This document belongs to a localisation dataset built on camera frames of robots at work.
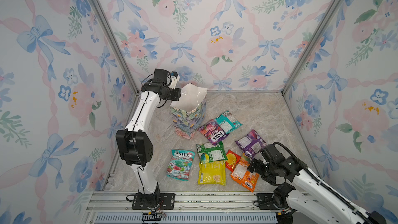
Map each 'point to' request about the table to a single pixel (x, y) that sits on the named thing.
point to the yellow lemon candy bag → (213, 172)
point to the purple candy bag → (251, 143)
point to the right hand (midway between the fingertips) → (252, 171)
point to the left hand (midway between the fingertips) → (180, 93)
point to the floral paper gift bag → (188, 113)
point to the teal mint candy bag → (227, 122)
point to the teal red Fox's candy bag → (180, 164)
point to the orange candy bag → (242, 176)
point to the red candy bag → (232, 159)
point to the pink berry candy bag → (213, 131)
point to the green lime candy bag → (208, 152)
